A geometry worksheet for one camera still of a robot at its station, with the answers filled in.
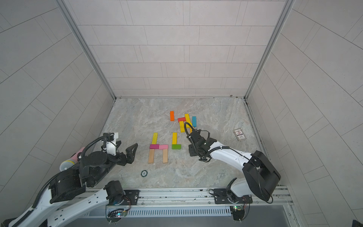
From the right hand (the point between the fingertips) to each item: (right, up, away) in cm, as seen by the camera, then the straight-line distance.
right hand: (192, 150), depth 86 cm
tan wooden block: (-25, -3, -1) cm, 25 cm away
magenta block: (-24, +2, +2) cm, 24 cm away
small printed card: (+32, +8, +8) cm, 34 cm away
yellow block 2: (-12, +5, +5) cm, 14 cm away
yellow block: (-25, +7, +7) cm, 27 cm away
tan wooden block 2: (-17, -3, -1) cm, 17 cm away
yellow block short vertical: (-7, +13, +12) cm, 19 cm away
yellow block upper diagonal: (-3, +17, +16) cm, 24 cm away
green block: (-10, +1, +3) cm, 11 cm away
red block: (-7, +18, +17) cm, 26 cm away
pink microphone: (-53, +3, -27) cm, 60 cm away
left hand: (-28, +9, -21) cm, 36 cm away
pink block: (-19, +2, +2) cm, 19 cm away
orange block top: (-15, +21, +19) cm, 32 cm away
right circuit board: (+22, -25, -18) cm, 38 cm away
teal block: (+2, +17, +16) cm, 23 cm away
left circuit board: (-37, -25, -21) cm, 49 cm away
